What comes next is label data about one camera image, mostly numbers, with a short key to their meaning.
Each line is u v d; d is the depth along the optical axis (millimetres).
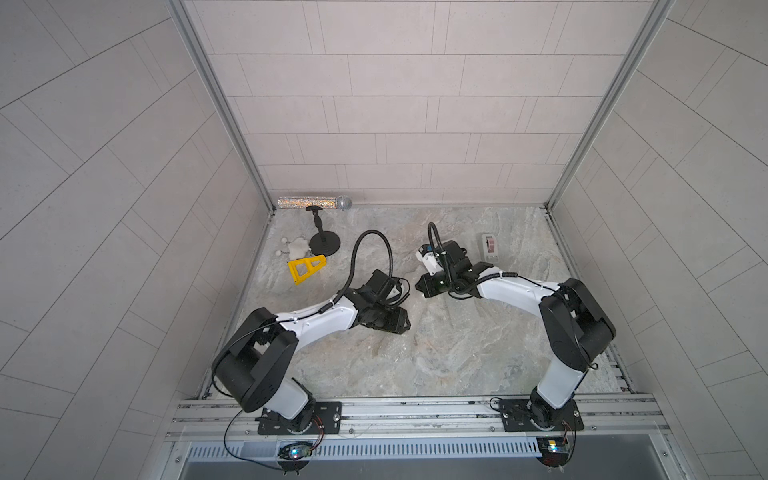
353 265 663
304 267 989
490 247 995
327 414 712
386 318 733
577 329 469
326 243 1033
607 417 736
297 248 1007
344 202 871
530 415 705
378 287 678
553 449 681
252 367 418
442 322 869
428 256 814
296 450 648
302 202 884
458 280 682
